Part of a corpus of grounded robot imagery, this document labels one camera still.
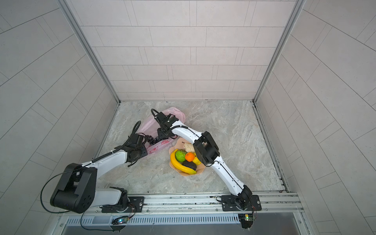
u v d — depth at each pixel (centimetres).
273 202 72
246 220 68
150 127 87
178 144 87
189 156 78
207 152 61
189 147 85
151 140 90
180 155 81
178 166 77
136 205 71
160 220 105
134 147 69
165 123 73
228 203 70
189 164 79
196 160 79
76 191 41
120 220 65
